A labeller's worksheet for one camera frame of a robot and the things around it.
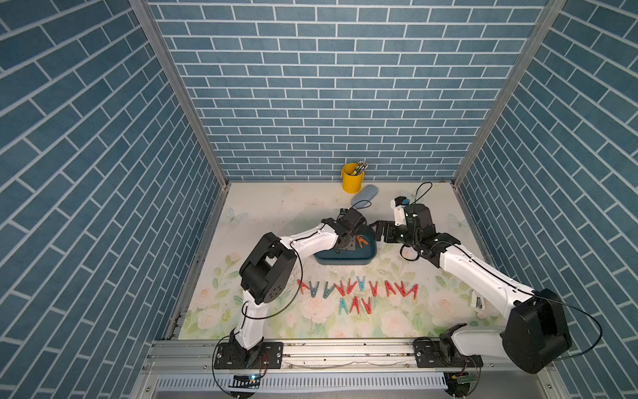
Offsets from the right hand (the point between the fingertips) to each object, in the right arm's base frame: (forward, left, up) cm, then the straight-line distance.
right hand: (381, 227), depth 85 cm
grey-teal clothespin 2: (-18, +17, -17) cm, 30 cm away
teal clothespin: (-14, +5, -17) cm, 22 cm away
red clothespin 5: (-14, -5, -17) cm, 22 cm away
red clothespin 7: (-14, -13, -16) cm, 25 cm away
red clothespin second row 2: (-21, +3, -16) cm, 27 cm away
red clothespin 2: (-16, +13, -16) cm, 26 cm away
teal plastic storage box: (-1, +4, -18) cm, 18 cm away
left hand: (0, +9, -12) cm, 16 cm away
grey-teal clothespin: (-18, +22, -16) cm, 33 cm away
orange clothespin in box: (+4, +6, -15) cm, 17 cm away
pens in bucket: (+30, +8, 0) cm, 31 cm away
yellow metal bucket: (+33, +11, -10) cm, 36 cm away
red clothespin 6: (-14, -9, -16) cm, 23 cm away
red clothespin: (-15, +27, -17) cm, 35 cm away
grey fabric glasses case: (+28, +4, -15) cm, 32 cm away
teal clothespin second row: (-22, +12, -17) cm, 30 cm away
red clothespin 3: (-15, +9, -16) cm, 24 cm away
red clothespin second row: (-21, +8, -16) cm, 27 cm away
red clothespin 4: (-16, +1, -16) cm, 23 cm away
